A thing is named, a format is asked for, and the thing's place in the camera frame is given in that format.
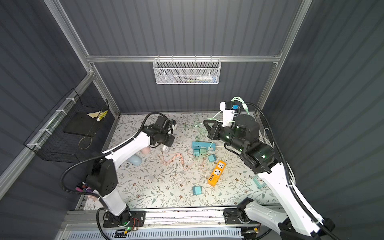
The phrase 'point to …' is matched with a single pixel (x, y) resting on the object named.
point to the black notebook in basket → (80, 122)
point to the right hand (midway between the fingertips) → (206, 121)
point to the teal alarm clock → (259, 183)
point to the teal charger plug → (196, 152)
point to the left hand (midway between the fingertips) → (173, 141)
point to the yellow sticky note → (94, 114)
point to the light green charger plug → (203, 151)
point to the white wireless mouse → (165, 148)
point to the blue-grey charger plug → (212, 158)
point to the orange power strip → (216, 173)
